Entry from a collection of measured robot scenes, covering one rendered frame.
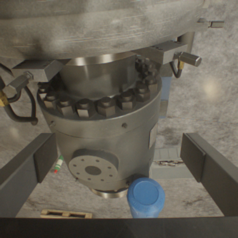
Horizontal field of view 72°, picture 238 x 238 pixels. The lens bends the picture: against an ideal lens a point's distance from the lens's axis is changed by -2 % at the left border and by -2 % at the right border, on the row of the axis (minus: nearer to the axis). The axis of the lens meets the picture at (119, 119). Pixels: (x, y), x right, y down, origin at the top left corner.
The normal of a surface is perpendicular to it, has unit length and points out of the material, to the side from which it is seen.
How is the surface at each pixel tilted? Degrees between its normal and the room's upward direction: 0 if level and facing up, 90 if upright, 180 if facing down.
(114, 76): 35
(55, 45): 3
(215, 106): 0
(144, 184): 90
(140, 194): 90
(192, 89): 0
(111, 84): 29
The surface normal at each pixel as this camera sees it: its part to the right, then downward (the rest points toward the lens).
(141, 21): 0.41, 0.56
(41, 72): -0.18, 0.65
